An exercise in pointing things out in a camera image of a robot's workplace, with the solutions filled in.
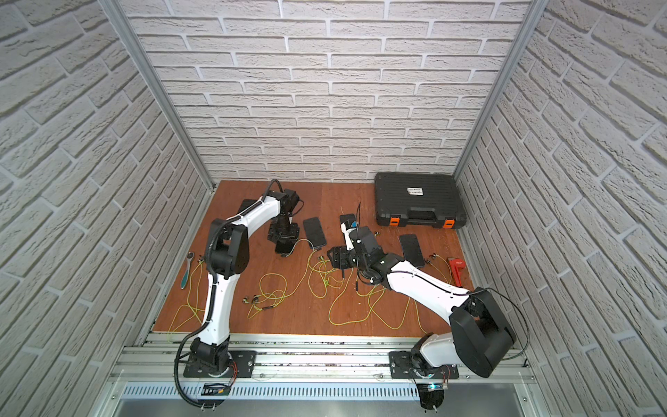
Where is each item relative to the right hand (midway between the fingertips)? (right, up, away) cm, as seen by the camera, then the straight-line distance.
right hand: (339, 251), depth 84 cm
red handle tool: (+43, -6, +9) cm, 44 cm away
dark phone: (+5, +11, +23) cm, 26 cm away
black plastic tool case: (+33, +19, +23) cm, 44 cm away
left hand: (-19, +3, +16) cm, 26 cm away
